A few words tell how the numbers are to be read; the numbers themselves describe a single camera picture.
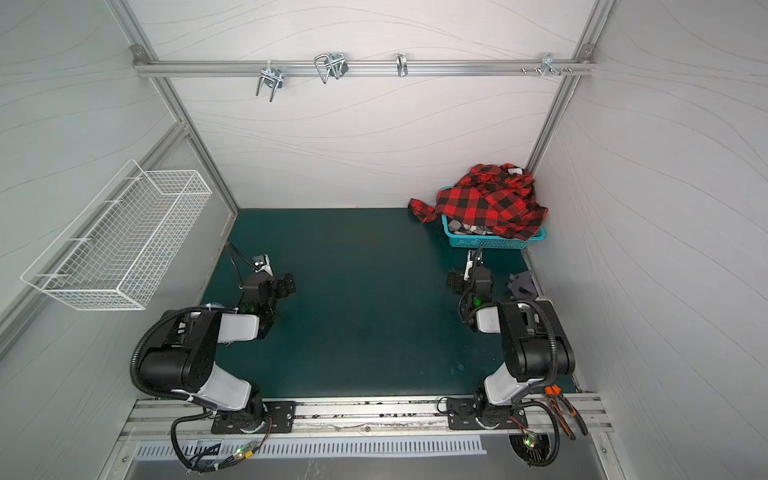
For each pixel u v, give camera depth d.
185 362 0.44
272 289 0.78
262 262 0.82
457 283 0.87
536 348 0.45
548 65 0.76
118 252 0.68
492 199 1.04
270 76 0.79
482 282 0.72
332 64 0.76
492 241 1.02
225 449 0.70
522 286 0.96
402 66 0.78
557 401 0.75
